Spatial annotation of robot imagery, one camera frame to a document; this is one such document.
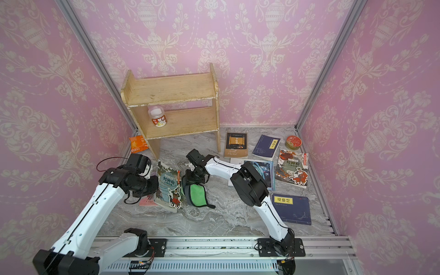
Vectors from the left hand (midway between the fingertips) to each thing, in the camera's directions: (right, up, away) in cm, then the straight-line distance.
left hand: (159, 189), depth 76 cm
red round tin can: (+74, +21, +33) cm, 83 cm away
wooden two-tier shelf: (-8, +45, +36) cm, 58 cm away
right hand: (+9, -1, +15) cm, 17 cm away
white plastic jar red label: (-5, +35, +11) cm, 37 cm away
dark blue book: (+64, -12, +9) cm, 65 cm away
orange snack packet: (-25, +20, +32) cm, 45 cm away
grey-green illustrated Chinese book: (+2, -3, +7) cm, 8 cm away
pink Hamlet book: (-3, -4, -5) cm, 7 cm away
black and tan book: (+37, +19, +33) cm, 53 cm away
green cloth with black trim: (+15, -6, +9) cm, 19 cm away
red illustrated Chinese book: (+69, +6, +23) cm, 73 cm away
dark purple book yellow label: (+56, +18, +33) cm, 68 cm away
